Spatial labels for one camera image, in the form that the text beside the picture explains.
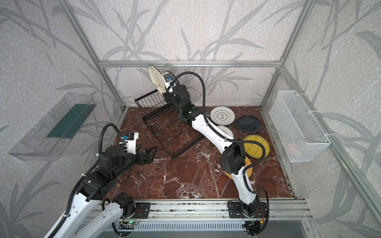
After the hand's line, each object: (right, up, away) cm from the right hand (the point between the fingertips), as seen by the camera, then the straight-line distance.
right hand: (167, 81), depth 74 cm
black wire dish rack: (+1, -32, +27) cm, 42 cm away
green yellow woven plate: (+41, -33, -11) cm, 53 cm away
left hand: (-7, -33, -5) cm, 34 cm away
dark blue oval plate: (+53, -23, +37) cm, 69 cm away
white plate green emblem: (+34, -17, +40) cm, 55 cm away
